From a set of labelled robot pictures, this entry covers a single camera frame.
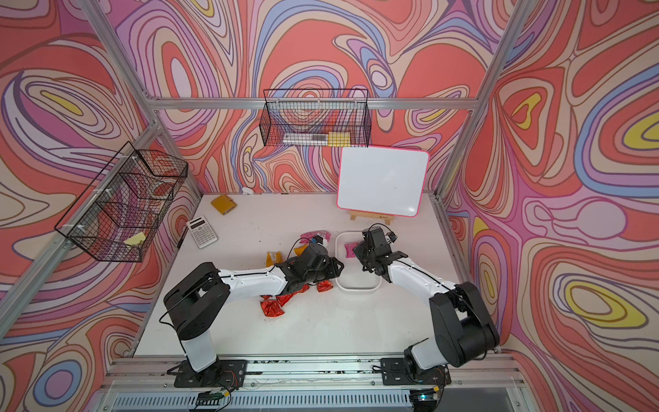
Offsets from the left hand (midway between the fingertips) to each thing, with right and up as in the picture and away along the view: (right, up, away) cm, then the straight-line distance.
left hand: (346, 268), depth 87 cm
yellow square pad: (-54, +23, +29) cm, 66 cm away
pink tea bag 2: (-13, +11, -6) cm, 18 cm away
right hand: (+4, +4, +4) cm, 7 cm away
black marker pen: (-71, +8, +23) cm, 75 cm away
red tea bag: (-8, -7, +1) cm, 10 cm away
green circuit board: (-39, -33, -16) cm, 54 cm away
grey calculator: (-59, +11, +18) cm, 63 cm away
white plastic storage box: (+3, -4, +3) cm, 6 cm away
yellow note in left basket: (-61, +11, -15) cm, 64 cm away
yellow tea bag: (-27, +2, +9) cm, 29 cm away
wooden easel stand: (+18, +17, +18) cm, 31 cm away
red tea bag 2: (-25, -12, -5) cm, 28 cm away
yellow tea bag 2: (-18, +5, +9) cm, 20 cm away
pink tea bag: (+2, +5, +6) cm, 8 cm away
